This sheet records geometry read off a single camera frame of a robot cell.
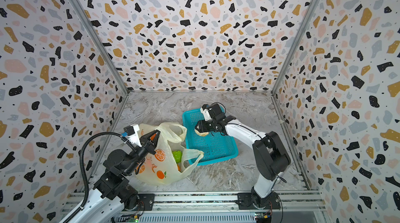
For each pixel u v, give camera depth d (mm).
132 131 594
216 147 923
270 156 468
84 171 485
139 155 598
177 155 831
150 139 639
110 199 527
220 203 751
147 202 735
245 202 735
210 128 792
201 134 848
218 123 693
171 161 688
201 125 784
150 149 607
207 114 829
